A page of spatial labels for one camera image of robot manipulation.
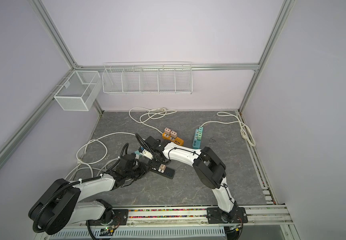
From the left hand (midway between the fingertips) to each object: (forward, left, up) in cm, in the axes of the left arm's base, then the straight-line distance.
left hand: (151, 170), depth 87 cm
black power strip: (0, -7, +1) cm, 7 cm away
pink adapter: (0, -7, +6) cm, 9 cm away
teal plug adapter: (+12, +10, +1) cm, 16 cm away
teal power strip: (+20, -30, +2) cm, 36 cm away
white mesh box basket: (+49, +47, +22) cm, 71 cm away
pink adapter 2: (+25, -10, +5) cm, 27 cm away
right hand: (+4, -2, +2) cm, 5 cm away
